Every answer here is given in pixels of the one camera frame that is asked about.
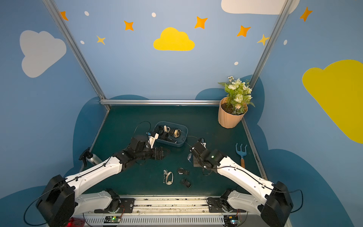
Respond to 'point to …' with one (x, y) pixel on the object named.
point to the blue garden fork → (242, 153)
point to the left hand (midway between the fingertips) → (167, 150)
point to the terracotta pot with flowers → (232, 108)
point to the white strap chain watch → (168, 177)
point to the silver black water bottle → (92, 158)
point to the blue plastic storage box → (170, 134)
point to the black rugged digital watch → (159, 129)
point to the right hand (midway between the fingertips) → (200, 156)
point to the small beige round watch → (177, 133)
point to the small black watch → (184, 181)
